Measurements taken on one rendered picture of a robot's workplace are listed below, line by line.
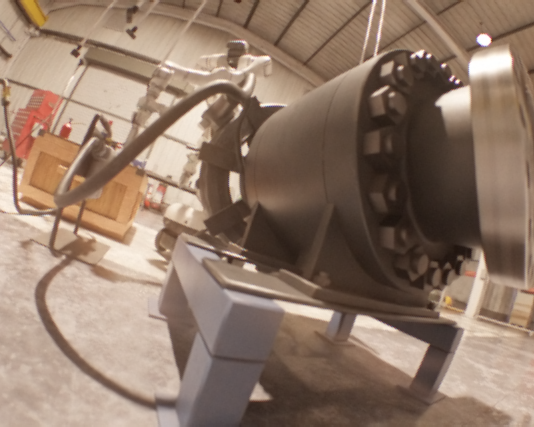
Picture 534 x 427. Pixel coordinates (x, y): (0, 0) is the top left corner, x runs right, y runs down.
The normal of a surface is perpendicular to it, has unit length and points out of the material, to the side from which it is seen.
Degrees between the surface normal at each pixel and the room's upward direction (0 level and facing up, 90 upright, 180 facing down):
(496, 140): 109
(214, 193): 90
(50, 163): 90
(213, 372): 90
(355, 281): 90
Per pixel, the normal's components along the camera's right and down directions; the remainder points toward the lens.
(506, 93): -0.87, -0.27
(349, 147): -0.91, 0.00
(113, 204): 0.42, 0.05
